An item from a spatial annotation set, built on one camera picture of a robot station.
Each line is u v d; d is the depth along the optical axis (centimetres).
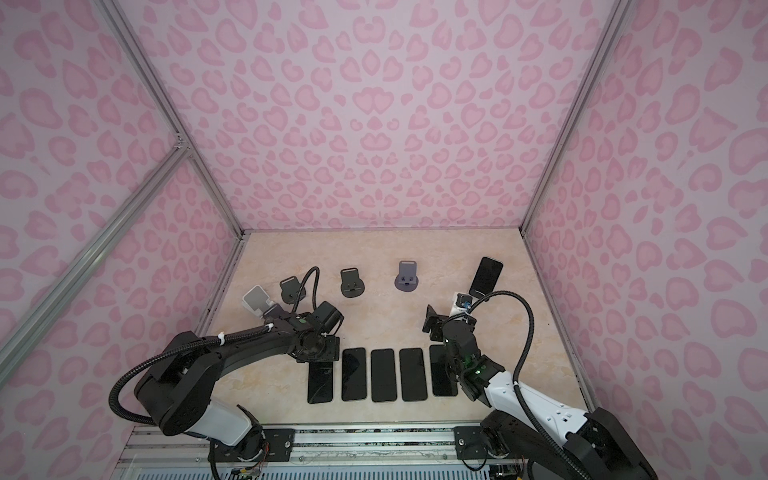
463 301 70
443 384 100
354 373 98
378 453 72
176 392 43
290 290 100
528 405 49
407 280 100
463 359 62
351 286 99
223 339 49
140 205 73
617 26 70
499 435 61
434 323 75
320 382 81
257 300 93
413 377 84
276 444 73
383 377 84
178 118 88
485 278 96
